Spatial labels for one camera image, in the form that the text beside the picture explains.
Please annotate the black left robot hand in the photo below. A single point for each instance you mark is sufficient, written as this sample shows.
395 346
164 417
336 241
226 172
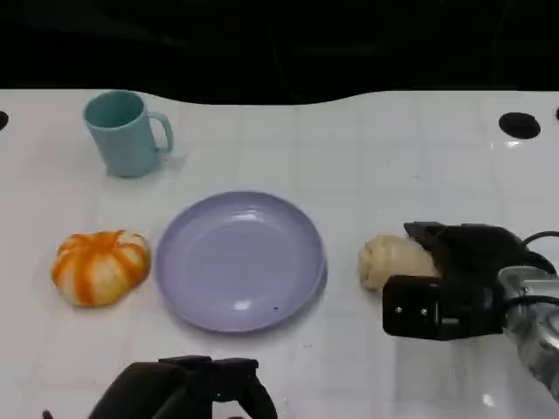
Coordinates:
174 393

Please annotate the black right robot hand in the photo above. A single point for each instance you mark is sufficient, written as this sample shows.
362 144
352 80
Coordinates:
476 253

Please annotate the beige towel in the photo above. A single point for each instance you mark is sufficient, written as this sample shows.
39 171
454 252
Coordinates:
393 262

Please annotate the orange white toy bread roll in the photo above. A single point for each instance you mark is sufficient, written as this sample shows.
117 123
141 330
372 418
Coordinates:
100 270

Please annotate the lilac plate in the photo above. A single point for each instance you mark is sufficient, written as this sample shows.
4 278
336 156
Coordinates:
240 262

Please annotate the pale green mug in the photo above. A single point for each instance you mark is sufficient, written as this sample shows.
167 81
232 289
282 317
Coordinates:
126 139

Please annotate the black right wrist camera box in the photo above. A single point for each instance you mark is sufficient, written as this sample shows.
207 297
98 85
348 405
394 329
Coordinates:
415 310

